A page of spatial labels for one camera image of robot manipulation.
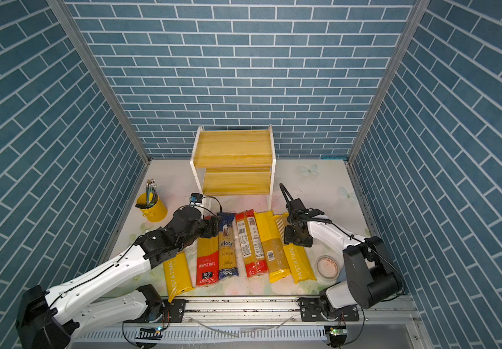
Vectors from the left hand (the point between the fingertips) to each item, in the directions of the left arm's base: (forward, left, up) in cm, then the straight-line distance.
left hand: (220, 219), depth 78 cm
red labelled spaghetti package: (-4, -11, -14) cm, 19 cm away
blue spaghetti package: (-11, -2, -15) cm, 19 cm away
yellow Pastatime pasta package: (-15, +16, -15) cm, 27 cm away
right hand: (-1, -29, -15) cm, 33 cm away
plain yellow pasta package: (-10, -21, -14) cm, 27 cm away
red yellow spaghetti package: (-9, +5, -14) cm, 18 cm away
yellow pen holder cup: (+9, +30, -11) cm, 33 cm away
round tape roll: (-11, -41, -17) cm, 46 cm away
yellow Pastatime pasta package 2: (-8, -30, -14) cm, 34 cm away
